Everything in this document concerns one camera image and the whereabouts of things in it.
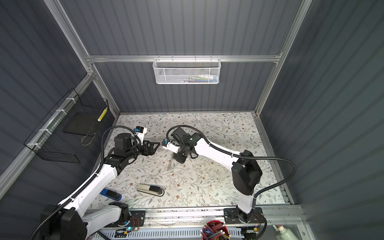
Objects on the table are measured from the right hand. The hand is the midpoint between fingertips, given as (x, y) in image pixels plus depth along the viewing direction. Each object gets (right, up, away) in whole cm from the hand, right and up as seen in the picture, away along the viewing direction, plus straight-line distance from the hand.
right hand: (178, 156), depth 83 cm
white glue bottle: (+49, -30, -19) cm, 61 cm away
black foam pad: (-48, +19, -7) cm, 52 cm away
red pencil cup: (+18, -27, -20) cm, 39 cm away
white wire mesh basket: (+2, +64, +41) cm, 76 cm away
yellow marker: (-42, +22, -3) cm, 47 cm away
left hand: (-13, +8, -2) cm, 16 cm away
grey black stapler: (-14, -17, -5) cm, 22 cm away
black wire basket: (-54, +13, -11) cm, 56 cm away
